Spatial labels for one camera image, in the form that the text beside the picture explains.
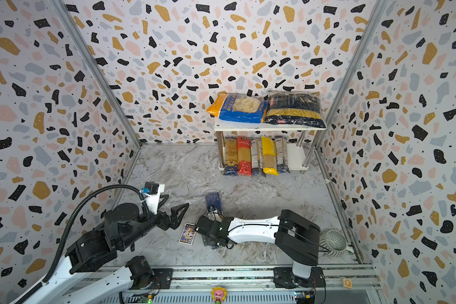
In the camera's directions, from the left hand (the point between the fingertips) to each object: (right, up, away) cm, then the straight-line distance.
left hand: (178, 199), depth 63 cm
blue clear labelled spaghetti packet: (+44, +23, +47) cm, 68 cm away
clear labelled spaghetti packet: (+28, +14, +40) cm, 51 cm away
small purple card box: (-3, -20, +21) cm, 29 cm away
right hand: (+7, -18, +19) cm, 27 cm away
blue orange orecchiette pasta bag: (+20, +37, +23) cm, 48 cm away
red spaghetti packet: (+23, +15, +41) cm, 49 cm away
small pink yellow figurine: (+13, -35, +4) cm, 37 cm away
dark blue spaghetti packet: (+8, -9, +28) cm, 31 cm away
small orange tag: (+62, -35, +10) cm, 72 cm away
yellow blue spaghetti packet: (+16, +15, +40) cm, 46 cm away
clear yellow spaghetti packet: (+37, +19, +44) cm, 60 cm away
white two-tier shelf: (+55, +17, +48) cm, 75 cm away
